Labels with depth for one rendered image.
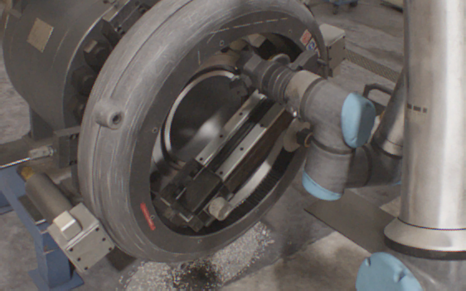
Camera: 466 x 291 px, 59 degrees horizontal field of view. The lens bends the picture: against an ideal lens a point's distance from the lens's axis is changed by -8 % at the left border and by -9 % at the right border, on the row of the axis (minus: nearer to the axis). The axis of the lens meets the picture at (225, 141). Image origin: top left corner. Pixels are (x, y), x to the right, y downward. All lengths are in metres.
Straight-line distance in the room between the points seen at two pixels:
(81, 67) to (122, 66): 0.34
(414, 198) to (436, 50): 0.19
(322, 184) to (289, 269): 0.80
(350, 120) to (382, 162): 0.16
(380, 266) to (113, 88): 0.54
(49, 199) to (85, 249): 0.17
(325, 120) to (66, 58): 0.67
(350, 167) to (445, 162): 0.34
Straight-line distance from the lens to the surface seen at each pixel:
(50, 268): 1.44
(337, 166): 0.86
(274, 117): 1.11
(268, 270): 1.61
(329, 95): 0.83
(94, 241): 0.99
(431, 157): 0.58
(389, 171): 0.93
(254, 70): 0.93
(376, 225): 1.96
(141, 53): 0.84
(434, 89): 0.58
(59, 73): 1.20
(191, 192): 0.99
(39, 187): 1.13
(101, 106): 0.83
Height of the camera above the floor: 1.12
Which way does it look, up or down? 29 degrees down
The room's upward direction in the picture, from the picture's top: 8 degrees clockwise
